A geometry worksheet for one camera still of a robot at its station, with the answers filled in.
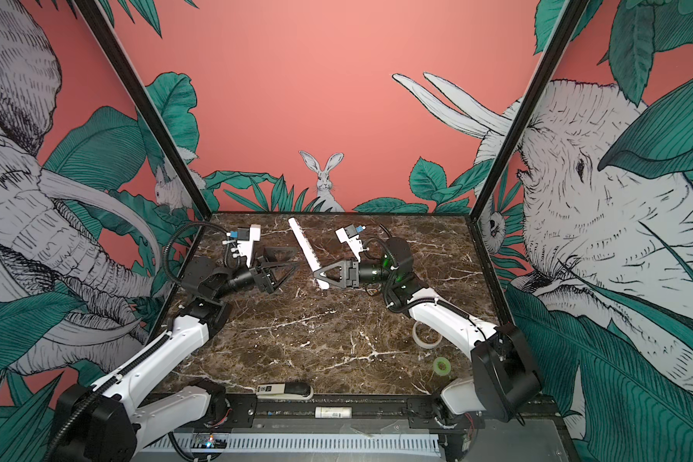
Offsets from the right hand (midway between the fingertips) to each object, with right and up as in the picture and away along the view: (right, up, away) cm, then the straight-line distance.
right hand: (316, 279), depth 63 cm
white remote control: (-2, +7, 0) cm, 7 cm away
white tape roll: (+29, -22, +22) cm, 43 cm away
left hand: (-5, +5, 0) cm, 7 cm away
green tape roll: (+33, -29, +18) cm, 48 cm away
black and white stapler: (-9, -31, +10) cm, 33 cm away
